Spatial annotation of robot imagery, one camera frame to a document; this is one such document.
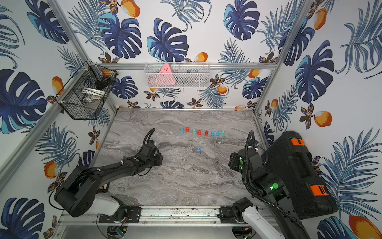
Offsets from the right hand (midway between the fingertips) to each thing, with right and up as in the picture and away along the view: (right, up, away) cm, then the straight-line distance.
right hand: (236, 155), depth 69 cm
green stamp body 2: (+1, +8, +37) cm, 38 cm away
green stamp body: (-19, +10, +36) cm, 42 cm away
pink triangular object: (-37, +43, +21) cm, 61 cm away
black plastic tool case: (+25, -1, +1) cm, 25 cm away
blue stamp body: (-28, +10, +37) cm, 47 cm away
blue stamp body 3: (-2, +8, +36) cm, 37 cm away
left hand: (-40, -5, +22) cm, 46 cm away
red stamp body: (-16, +9, +37) cm, 41 cm away
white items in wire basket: (-76, +29, +12) cm, 82 cm away
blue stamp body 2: (-6, +8, +37) cm, 38 cm away
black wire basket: (-83, +44, +21) cm, 96 cm away
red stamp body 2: (-10, +9, +37) cm, 39 cm away
